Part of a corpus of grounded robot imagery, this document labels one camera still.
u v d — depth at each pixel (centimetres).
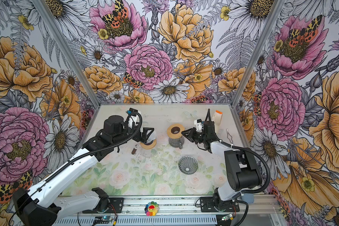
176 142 94
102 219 71
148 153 94
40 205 39
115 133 54
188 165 85
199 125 87
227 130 104
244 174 46
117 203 74
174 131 94
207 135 74
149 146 84
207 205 73
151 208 72
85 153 47
